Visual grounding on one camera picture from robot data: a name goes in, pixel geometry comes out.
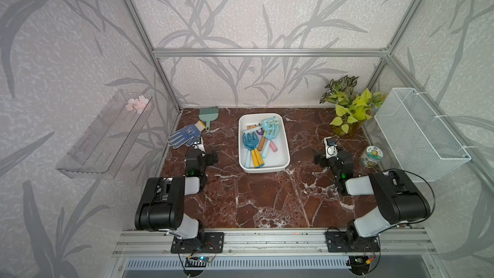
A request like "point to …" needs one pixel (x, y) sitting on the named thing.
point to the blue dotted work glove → (186, 135)
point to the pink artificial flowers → (137, 105)
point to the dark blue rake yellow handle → (255, 152)
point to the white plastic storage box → (277, 160)
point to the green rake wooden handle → (262, 141)
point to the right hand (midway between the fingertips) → (323, 146)
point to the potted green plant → (352, 107)
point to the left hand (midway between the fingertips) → (205, 148)
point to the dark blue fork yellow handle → (251, 141)
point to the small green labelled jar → (370, 156)
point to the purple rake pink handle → (273, 145)
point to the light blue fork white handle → (267, 124)
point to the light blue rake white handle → (269, 138)
